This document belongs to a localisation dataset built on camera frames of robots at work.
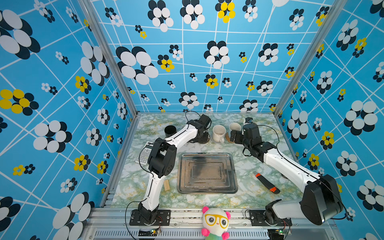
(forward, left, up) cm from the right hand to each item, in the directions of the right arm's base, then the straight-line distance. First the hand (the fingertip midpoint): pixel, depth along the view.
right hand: (239, 132), depth 87 cm
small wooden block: (-25, +42, -15) cm, 51 cm away
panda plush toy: (-43, +16, -10) cm, 47 cm away
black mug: (+8, +43, -7) cm, 45 cm away
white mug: (+9, +10, -12) cm, 18 cm away
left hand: (+3, +21, -11) cm, 24 cm away
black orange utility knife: (-26, -17, -17) cm, 36 cm away
